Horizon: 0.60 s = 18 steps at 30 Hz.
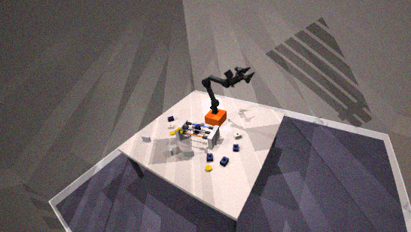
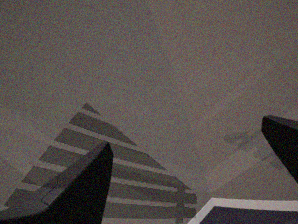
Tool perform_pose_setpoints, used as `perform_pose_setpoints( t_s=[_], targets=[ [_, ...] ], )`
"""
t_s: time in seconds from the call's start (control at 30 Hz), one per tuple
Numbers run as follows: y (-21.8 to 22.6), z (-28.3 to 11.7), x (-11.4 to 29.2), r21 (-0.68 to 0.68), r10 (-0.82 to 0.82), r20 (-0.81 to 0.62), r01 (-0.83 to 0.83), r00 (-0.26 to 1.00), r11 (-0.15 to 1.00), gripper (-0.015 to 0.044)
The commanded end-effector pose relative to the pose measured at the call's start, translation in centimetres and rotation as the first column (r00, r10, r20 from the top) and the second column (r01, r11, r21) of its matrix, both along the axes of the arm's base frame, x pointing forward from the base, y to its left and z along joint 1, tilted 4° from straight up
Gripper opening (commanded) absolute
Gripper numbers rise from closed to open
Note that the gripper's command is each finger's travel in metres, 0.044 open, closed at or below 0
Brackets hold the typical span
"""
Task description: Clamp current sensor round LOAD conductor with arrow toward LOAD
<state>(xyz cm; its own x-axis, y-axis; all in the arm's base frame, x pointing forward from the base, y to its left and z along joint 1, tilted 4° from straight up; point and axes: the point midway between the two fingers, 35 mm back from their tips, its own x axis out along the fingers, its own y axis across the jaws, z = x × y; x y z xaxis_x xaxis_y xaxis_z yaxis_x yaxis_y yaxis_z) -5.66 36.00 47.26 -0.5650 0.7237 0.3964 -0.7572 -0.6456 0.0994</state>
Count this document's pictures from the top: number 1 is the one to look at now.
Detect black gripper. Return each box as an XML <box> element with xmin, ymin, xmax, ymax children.
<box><xmin>235</xmin><ymin>67</ymin><xmax>255</xmax><ymax>84</ymax></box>

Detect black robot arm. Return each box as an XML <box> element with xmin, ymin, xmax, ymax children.
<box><xmin>202</xmin><ymin>66</ymin><xmax>242</xmax><ymax>114</ymax></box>

